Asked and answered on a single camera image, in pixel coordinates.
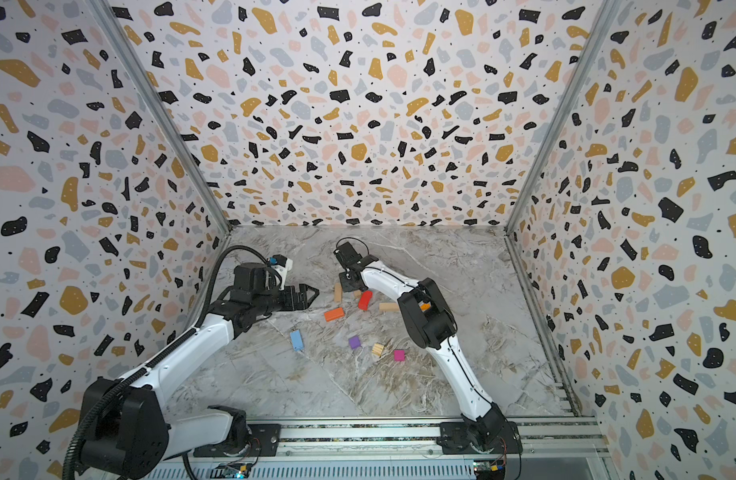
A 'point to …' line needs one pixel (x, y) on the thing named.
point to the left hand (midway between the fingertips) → (306, 288)
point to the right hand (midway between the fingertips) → (345, 276)
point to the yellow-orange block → (425, 306)
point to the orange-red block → (334, 314)
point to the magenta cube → (399, 355)
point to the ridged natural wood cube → (377, 349)
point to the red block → (364, 300)
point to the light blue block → (297, 340)
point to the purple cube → (354, 341)
